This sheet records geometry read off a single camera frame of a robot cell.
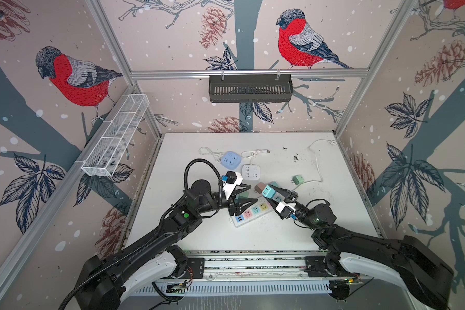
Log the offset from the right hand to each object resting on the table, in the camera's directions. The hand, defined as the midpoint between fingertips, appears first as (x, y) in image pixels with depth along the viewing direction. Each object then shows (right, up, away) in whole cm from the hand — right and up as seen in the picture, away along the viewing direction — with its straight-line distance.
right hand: (268, 190), depth 70 cm
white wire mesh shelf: (-63, +21, +8) cm, 67 cm away
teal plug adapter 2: (0, 0, -3) cm, 3 cm away
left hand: (-6, 0, -7) cm, 9 cm away
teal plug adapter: (+7, -2, +26) cm, 27 cm away
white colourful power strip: (0, -12, +16) cm, 20 cm away
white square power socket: (-5, +3, +28) cm, 28 cm away
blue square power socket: (-16, +9, +34) cm, 39 cm away
